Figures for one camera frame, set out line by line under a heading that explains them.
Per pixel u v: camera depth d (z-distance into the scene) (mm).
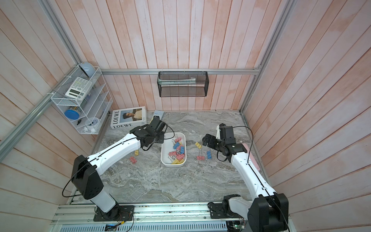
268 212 387
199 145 981
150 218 729
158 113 1181
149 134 616
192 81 889
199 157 929
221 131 648
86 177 433
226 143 613
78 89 762
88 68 819
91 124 900
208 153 954
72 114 761
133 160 905
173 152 944
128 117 1114
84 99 742
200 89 1040
